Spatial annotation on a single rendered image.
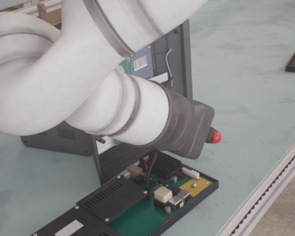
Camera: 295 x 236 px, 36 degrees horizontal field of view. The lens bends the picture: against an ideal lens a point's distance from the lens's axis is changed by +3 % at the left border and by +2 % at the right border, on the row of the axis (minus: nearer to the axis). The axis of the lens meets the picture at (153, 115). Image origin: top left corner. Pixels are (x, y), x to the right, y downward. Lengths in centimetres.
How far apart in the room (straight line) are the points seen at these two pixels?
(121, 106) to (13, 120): 12
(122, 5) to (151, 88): 16
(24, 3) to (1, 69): 196
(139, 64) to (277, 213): 156
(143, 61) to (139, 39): 40
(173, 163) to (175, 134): 21
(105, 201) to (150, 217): 7
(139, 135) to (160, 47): 33
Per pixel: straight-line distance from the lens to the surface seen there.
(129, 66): 72
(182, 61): 82
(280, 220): 218
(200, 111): 57
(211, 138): 65
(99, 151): 74
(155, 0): 34
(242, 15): 150
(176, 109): 51
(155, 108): 48
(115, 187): 70
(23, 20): 40
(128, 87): 45
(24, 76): 35
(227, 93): 99
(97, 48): 35
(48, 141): 85
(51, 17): 465
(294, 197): 231
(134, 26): 35
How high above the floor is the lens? 145
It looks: 29 degrees down
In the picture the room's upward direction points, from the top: 6 degrees counter-clockwise
